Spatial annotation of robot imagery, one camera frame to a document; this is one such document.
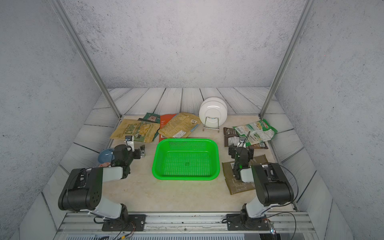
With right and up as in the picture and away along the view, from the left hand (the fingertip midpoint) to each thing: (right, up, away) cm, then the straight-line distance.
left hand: (138, 144), depth 94 cm
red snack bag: (+11, +16, +23) cm, 30 cm away
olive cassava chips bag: (+58, -21, -11) cm, 63 cm away
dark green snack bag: (+1, +18, +25) cm, 31 cm away
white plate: (+48, +21, +10) cm, 53 cm away
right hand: (+65, 0, -2) cm, 65 cm away
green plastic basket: (+30, -9, +2) cm, 31 cm away
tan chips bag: (+24, +12, +18) cm, 32 cm away
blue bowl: (-22, -8, +2) cm, 23 cm away
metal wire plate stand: (+47, +13, +13) cm, 51 cm away
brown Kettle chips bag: (+60, +4, +10) cm, 61 cm away
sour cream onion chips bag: (-2, +8, +12) cm, 15 cm away
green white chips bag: (+79, +7, +13) cm, 80 cm away
